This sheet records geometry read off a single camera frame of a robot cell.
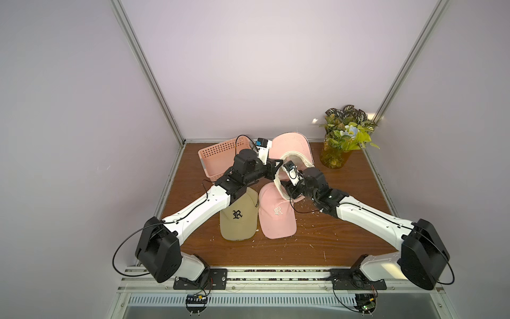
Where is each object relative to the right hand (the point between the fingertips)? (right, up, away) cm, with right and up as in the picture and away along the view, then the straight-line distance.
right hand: (286, 173), depth 81 cm
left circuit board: (-35, -48, -9) cm, 60 cm away
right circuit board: (+28, -47, -10) cm, 55 cm away
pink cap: (-1, +11, -10) cm, 15 cm away
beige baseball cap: (-20, -21, +4) cm, 30 cm away
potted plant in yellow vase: (+30, +19, +11) cm, 38 cm away
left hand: (-1, +5, -8) cm, 9 cm away
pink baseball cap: (-4, -18, +3) cm, 19 cm away
